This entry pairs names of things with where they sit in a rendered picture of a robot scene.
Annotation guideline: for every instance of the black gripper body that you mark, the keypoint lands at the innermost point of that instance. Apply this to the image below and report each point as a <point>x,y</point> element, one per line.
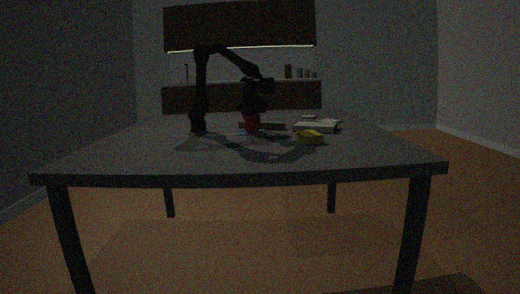
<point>249,104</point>

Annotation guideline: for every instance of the olive yellow rectangular block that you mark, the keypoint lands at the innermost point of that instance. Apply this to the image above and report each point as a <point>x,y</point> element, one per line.
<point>310,137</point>

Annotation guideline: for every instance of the tan flat bar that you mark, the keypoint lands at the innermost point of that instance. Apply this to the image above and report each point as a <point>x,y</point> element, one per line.
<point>266,125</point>

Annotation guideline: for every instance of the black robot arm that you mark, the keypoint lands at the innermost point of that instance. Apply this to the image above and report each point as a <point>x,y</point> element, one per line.
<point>201,103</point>

